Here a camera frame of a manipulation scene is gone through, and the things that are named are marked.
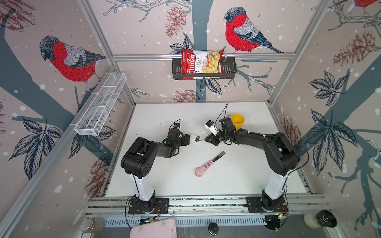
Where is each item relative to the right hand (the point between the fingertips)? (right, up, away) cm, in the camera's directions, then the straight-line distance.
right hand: (205, 140), depth 94 cm
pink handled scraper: (-4, -17, -9) cm, 19 cm away
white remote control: (-8, +1, +5) cm, 10 cm away
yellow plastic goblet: (+21, +13, 0) cm, 25 cm away
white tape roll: (+47, -27, -33) cm, 63 cm away
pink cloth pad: (-21, -35, -28) cm, 49 cm away
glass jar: (-50, -30, -33) cm, 67 cm away
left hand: (-13, +3, +4) cm, 13 cm away
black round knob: (+1, -30, -34) cm, 45 cm away
